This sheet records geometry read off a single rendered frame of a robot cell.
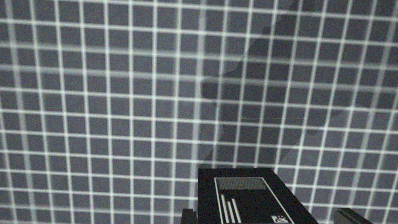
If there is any black plate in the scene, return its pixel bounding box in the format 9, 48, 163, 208
197, 168, 319, 224

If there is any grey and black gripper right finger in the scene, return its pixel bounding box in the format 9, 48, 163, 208
334, 208, 373, 224

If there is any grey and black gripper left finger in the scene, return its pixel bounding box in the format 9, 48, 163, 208
180, 209, 197, 224

